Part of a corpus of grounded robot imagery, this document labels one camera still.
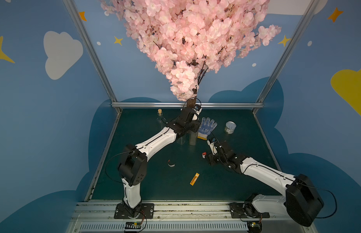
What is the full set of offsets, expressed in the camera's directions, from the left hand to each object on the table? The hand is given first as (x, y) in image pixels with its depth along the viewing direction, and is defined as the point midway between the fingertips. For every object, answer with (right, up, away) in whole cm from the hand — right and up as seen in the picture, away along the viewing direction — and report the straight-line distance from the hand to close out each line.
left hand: (198, 118), depth 86 cm
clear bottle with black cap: (-10, -15, +12) cm, 21 cm away
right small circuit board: (+28, -56, -13) cm, 63 cm away
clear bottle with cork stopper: (-23, -1, +4) cm, 23 cm away
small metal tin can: (+26, -5, +18) cm, 32 cm away
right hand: (+8, -22, +1) cm, 23 cm away
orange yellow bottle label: (-2, -37, 0) cm, 37 cm away
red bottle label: (-15, -30, +4) cm, 34 cm away
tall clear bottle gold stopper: (-2, -13, +15) cm, 20 cm away
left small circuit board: (-35, -56, -13) cm, 67 cm away
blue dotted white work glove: (+9, -7, +24) cm, 27 cm away
